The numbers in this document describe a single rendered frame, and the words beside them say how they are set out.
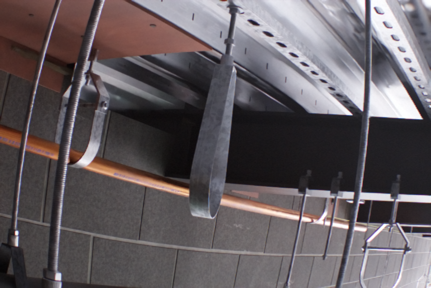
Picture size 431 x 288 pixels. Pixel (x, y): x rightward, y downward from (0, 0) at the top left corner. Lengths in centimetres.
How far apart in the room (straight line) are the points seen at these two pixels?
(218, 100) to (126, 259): 94
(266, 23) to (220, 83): 15
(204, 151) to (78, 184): 75
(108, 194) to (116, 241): 14
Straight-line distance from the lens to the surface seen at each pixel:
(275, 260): 248
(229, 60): 81
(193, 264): 192
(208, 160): 74
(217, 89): 78
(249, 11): 85
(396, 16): 79
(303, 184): 150
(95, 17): 46
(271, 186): 155
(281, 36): 94
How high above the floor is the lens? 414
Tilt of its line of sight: 9 degrees up
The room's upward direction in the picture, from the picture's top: 9 degrees clockwise
